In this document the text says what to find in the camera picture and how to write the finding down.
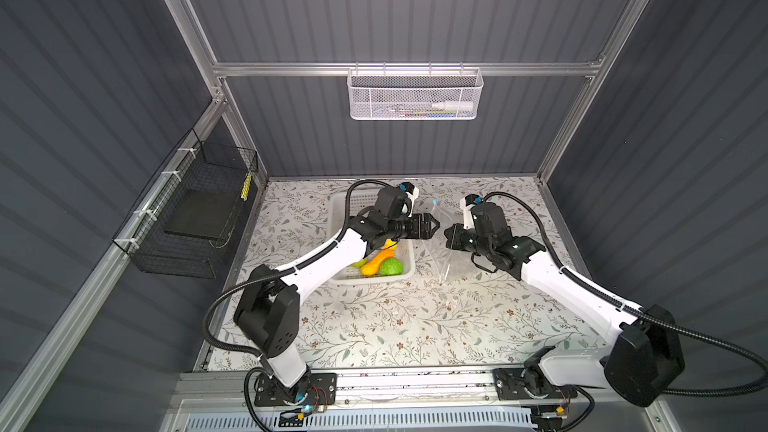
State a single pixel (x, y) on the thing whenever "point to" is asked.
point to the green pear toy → (360, 263)
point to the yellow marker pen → (246, 186)
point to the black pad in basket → (204, 213)
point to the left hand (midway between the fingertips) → (429, 223)
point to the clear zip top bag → (433, 255)
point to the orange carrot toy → (372, 265)
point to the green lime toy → (391, 266)
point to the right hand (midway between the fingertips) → (447, 233)
